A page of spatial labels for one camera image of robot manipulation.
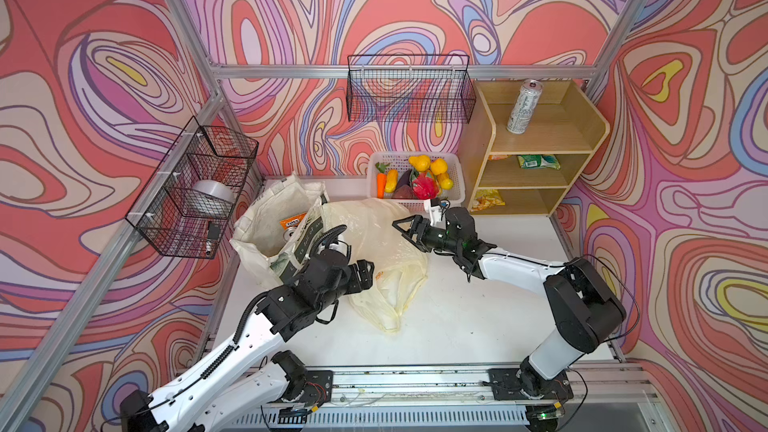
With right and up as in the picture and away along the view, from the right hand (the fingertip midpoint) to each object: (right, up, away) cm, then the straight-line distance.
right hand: (398, 235), depth 84 cm
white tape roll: (-45, +10, -13) cm, 48 cm away
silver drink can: (-32, 0, +3) cm, 32 cm away
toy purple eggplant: (+4, +18, +30) cm, 35 cm away
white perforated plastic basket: (+6, +19, +27) cm, 33 cm away
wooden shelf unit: (+45, +20, +15) cm, 52 cm away
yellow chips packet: (+34, +11, +24) cm, 43 cm away
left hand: (-8, -7, -10) cm, 15 cm away
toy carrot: (-5, +18, +29) cm, 35 cm away
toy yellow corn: (-1, +18, +31) cm, 36 cm away
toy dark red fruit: (+3, +13, +21) cm, 25 cm away
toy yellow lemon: (+19, +16, +24) cm, 35 cm away
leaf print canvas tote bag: (-38, 0, +7) cm, 39 cm away
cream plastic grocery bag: (+1, -11, +7) cm, 13 cm away
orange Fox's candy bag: (-32, +4, +6) cm, 33 cm away
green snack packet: (+48, +23, +15) cm, 55 cm away
